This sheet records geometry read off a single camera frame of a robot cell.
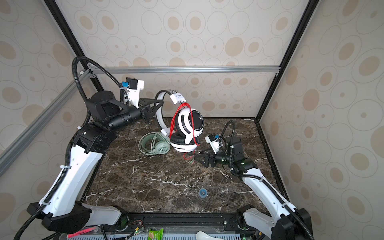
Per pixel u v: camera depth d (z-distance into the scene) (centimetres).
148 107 48
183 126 44
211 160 65
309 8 68
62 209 37
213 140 66
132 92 46
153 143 97
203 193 83
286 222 39
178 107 46
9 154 51
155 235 68
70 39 77
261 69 89
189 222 74
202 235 70
